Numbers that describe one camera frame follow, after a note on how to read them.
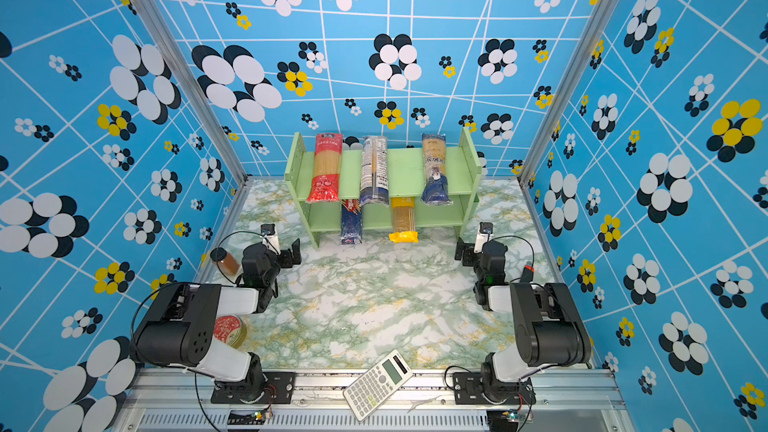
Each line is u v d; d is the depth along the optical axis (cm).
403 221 88
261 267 72
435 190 75
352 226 86
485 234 80
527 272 93
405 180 82
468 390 72
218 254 87
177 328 46
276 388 73
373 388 73
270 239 80
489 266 71
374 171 80
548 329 45
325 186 76
